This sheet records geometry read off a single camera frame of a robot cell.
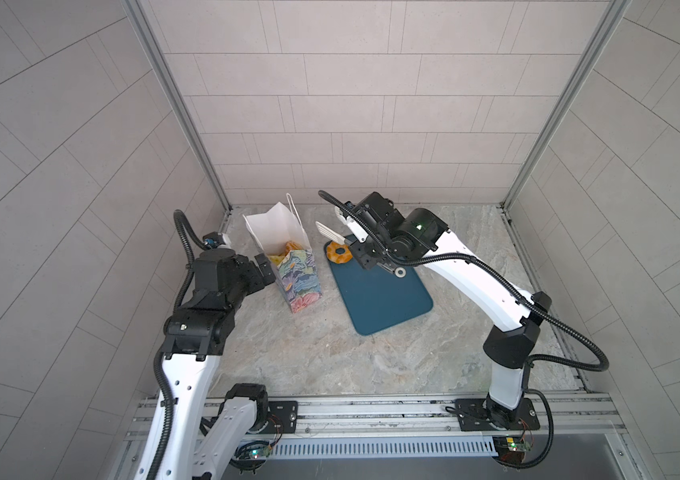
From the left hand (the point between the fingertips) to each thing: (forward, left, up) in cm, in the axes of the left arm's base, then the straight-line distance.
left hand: (258, 260), depth 68 cm
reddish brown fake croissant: (+17, -1, -18) cm, 25 cm away
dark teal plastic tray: (+4, -29, -27) cm, 40 cm away
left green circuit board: (-35, -2, -23) cm, 42 cm away
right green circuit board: (-33, -59, -27) cm, 73 cm away
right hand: (+4, -23, -2) cm, 23 cm away
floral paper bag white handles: (+20, +1, -13) cm, 24 cm away
